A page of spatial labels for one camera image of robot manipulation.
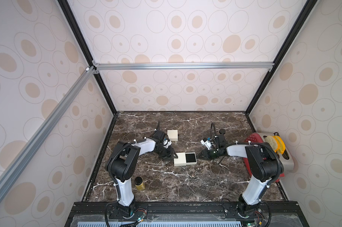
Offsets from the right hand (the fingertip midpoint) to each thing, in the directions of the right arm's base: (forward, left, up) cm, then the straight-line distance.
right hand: (198, 159), depth 93 cm
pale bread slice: (+4, -39, +18) cm, 43 cm away
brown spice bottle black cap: (+17, -16, +9) cm, 25 cm away
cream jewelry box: (-2, +8, +3) cm, 9 cm away
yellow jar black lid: (-20, +33, +9) cm, 40 cm away
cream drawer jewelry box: (+16, +17, +4) cm, 24 cm away
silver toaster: (-9, -46, +13) cm, 48 cm away
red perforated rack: (+7, -33, +15) cm, 37 cm away
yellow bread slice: (0, -42, +19) cm, 47 cm away
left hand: (-1, +13, +3) cm, 14 cm away
